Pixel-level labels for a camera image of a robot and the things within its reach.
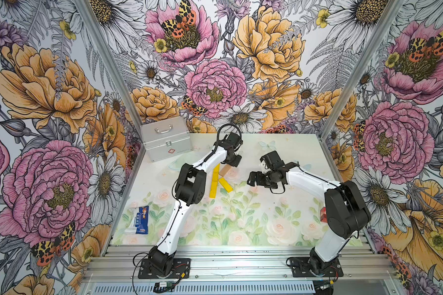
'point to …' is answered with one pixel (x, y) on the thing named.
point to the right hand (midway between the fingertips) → (256, 186)
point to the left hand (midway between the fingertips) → (232, 164)
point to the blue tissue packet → (142, 220)
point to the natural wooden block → (224, 169)
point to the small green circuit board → (163, 284)
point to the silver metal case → (166, 138)
